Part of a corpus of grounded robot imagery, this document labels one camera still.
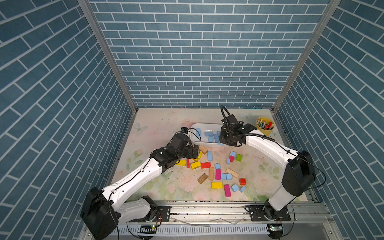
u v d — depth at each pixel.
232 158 0.92
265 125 0.97
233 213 0.75
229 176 0.84
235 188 0.80
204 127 1.10
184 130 0.69
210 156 0.94
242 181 0.83
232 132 0.64
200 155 0.94
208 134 1.06
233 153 0.94
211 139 1.02
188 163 0.90
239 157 0.93
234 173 0.87
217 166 0.90
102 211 0.38
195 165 0.89
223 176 0.85
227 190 0.81
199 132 1.07
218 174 0.87
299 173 0.45
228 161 0.90
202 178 0.85
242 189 0.81
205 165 0.89
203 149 0.96
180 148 0.59
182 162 0.90
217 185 0.83
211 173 0.87
